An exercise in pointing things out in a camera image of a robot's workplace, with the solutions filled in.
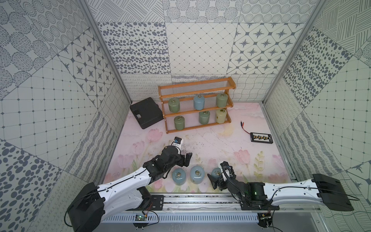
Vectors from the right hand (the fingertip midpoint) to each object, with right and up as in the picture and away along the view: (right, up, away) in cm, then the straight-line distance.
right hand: (215, 171), depth 79 cm
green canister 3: (-22, +26, +19) cm, 39 cm away
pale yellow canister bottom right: (+8, +31, +22) cm, 39 cm away
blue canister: (-20, -1, -4) cm, 21 cm away
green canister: (-24, +38, +11) cm, 47 cm away
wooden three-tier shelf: (-13, +38, +16) cm, 43 cm away
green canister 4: (-4, +30, +22) cm, 37 cm away
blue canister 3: (-8, +40, +13) cm, 43 cm away
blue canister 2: (-10, 0, -4) cm, 11 cm away
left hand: (-15, +10, 0) cm, 18 cm away
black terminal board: (+35, +16, +19) cm, 43 cm away
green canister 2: (+7, +41, +14) cm, 44 cm away
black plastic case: (-48, +33, +32) cm, 67 cm away
